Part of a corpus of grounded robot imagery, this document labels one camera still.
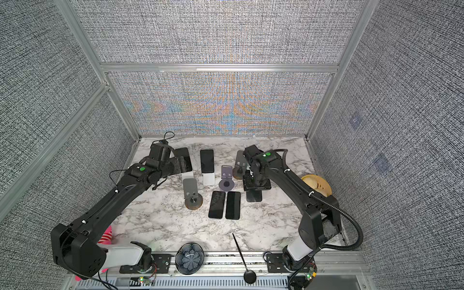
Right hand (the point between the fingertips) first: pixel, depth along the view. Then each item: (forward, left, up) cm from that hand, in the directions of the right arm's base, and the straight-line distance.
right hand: (252, 184), depth 80 cm
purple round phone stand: (+8, +12, -15) cm, 21 cm away
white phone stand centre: (+12, +22, -15) cm, 29 cm away
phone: (-6, +9, -15) cm, 18 cm away
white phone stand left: (+13, +35, -15) cm, 40 cm away
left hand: (+8, +32, +6) cm, 33 cm away
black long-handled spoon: (-33, +3, -13) cm, 35 cm away
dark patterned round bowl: (-27, +27, -13) cm, 40 cm away
